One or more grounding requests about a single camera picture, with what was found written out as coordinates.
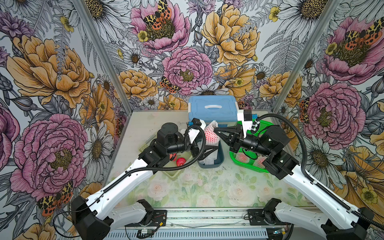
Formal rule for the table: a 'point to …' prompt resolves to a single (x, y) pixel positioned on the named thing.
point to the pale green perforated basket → (176, 160)
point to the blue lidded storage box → (220, 109)
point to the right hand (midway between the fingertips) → (213, 134)
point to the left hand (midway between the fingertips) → (211, 143)
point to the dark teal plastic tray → (219, 161)
